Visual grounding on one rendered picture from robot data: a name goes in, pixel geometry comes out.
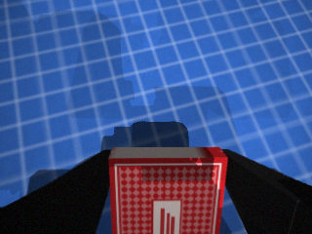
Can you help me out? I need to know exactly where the blue grid work mat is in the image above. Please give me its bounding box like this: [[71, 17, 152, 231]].
[[0, 0, 312, 207]]

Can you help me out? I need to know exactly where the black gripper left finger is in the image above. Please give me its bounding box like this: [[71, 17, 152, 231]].
[[0, 150, 111, 234]]

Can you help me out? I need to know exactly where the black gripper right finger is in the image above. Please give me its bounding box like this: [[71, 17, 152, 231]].
[[221, 149, 312, 234]]

